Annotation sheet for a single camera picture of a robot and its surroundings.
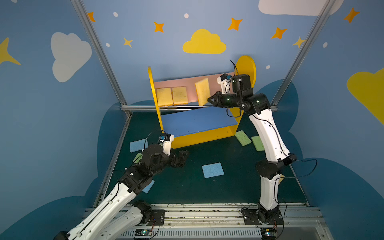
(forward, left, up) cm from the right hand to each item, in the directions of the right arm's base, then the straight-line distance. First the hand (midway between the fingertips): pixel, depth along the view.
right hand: (208, 97), depth 71 cm
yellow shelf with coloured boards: (+19, +14, -30) cm, 38 cm away
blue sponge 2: (-31, +31, -39) cm, 59 cm away
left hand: (-20, +12, -15) cm, 28 cm away
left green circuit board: (-52, +29, -41) cm, 72 cm away
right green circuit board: (-49, -32, -43) cm, 72 cm away
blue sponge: (-19, -5, -41) cm, 46 cm away
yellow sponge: (-34, -29, -11) cm, 46 cm away
